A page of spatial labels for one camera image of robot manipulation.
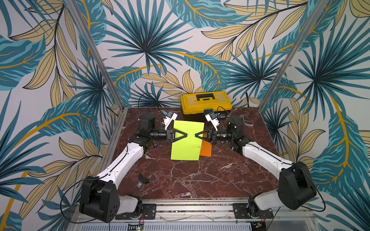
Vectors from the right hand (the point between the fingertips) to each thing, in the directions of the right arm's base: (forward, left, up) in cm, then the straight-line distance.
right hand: (196, 135), depth 72 cm
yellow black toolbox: (+32, -1, -10) cm, 34 cm away
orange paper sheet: (-5, -5, -6) cm, 9 cm away
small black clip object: (-11, +31, -27) cm, 43 cm away
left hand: (-2, +6, +2) cm, 6 cm away
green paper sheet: (-5, +4, -4) cm, 7 cm away
